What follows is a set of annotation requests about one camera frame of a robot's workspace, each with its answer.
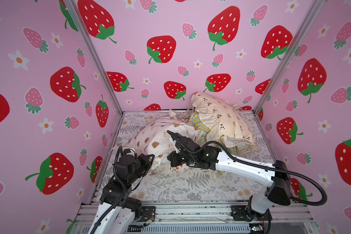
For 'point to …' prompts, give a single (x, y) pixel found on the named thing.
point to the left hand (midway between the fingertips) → (156, 154)
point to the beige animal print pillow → (226, 122)
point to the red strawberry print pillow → (181, 168)
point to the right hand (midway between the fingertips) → (164, 161)
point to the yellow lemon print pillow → (195, 120)
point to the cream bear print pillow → (154, 139)
